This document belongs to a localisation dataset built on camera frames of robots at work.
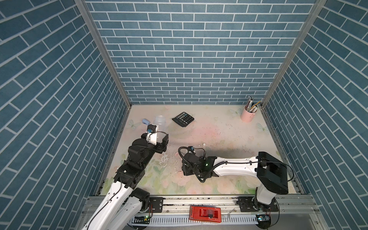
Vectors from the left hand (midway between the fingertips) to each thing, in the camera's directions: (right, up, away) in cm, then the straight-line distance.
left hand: (164, 133), depth 72 cm
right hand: (+10, -22, +10) cm, 26 cm away
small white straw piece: (+22, -10, +25) cm, 35 cm away
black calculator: (+8, +7, +37) cm, 38 cm away
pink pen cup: (+55, +9, +34) cm, 65 cm away
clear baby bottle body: (-1, +6, -4) cm, 8 cm away
